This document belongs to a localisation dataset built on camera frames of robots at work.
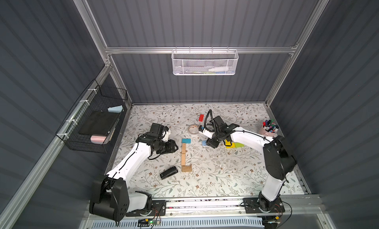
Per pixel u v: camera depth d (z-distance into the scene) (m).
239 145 0.63
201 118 1.12
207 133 0.82
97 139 0.65
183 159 0.91
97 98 0.81
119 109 0.82
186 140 0.99
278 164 0.52
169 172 0.83
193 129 1.04
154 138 0.61
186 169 0.86
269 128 0.90
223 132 0.69
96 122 0.69
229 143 0.76
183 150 0.94
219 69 0.92
